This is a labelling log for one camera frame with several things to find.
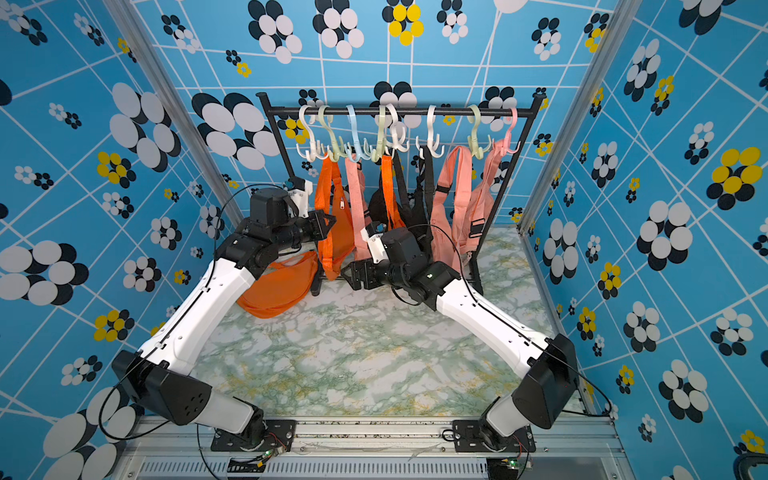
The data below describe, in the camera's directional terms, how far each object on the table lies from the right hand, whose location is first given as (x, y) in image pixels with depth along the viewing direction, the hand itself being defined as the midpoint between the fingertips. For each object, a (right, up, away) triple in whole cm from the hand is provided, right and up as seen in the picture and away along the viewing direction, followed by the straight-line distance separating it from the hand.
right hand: (358, 266), depth 73 cm
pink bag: (-1, +16, +7) cm, 18 cm away
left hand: (-4, +13, -1) cm, 14 cm away
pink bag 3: (+33, +18, +7) cm, 38 cm away
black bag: (+17, +19, +29) cm, 39 cm away
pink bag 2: (+26, +11, +9) cm, 30 cm away
